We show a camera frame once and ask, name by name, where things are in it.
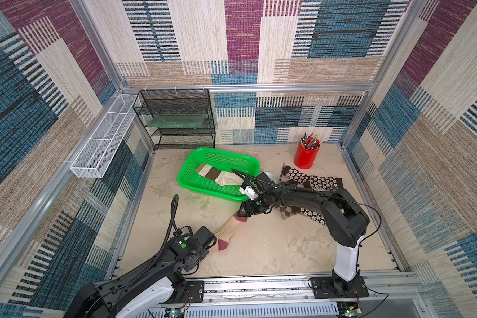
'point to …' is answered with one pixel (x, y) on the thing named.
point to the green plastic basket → (189, 179)
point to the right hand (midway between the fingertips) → (247, 214)
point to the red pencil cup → (306, 151)
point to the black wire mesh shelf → (162, 102)
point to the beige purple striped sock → (224, 233)
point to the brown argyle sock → (287, 211)
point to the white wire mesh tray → (97, 154)
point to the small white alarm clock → (271, 176)
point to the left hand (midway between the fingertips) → (204, 254)
